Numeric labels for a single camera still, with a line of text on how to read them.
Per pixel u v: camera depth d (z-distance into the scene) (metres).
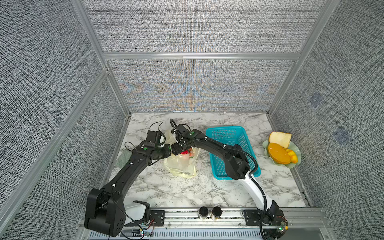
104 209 0.42
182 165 0.82
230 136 1.01
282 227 0.69
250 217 0.73
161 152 0.74
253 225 0.72
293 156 0.88
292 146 0.95
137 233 0.71
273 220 0.63
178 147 0.85
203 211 1.61
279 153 0.90
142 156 0.56
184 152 0.88
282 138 0.96
